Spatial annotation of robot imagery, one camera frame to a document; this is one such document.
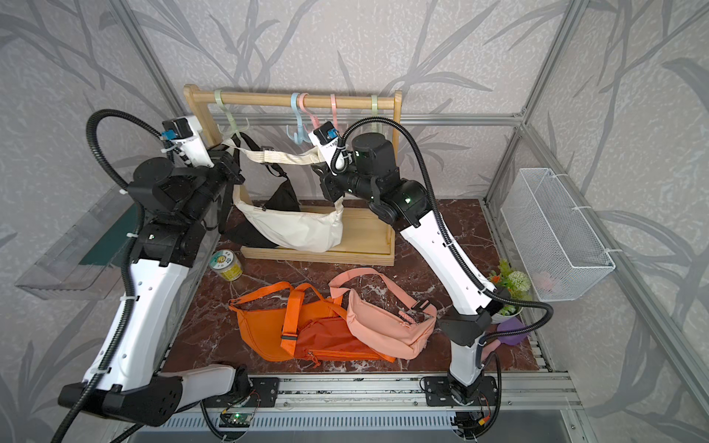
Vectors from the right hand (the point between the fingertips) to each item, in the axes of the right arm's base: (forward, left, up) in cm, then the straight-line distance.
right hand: (314, 161), depth 60 cm
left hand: (+1, +15, +5) cm, 16 cm away
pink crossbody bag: (-23, -21, -44) cm, 54 cm away
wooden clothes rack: (+16, -10, -50) cm, 53 cm away
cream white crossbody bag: (-1, +6, -25) cm, 25 cm away
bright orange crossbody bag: (-22, +17, -45) cm, 53 cm away
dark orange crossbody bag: (-25, 0, -42) cm, 49 cm away
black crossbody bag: (+23, +20, -32) cm, 44 cm away
